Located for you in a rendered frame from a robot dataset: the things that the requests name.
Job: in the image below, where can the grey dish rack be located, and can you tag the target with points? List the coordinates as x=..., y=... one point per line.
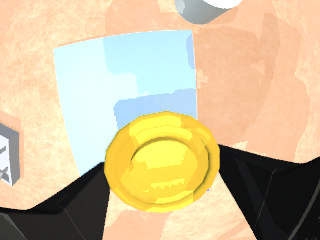
x=9, y=155

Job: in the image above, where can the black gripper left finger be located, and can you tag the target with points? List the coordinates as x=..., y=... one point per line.
x=76, y=212

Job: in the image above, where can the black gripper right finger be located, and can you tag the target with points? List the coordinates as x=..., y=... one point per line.
x=274, y=195

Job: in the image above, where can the yellow plate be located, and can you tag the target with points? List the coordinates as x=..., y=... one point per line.
x=161, y=162

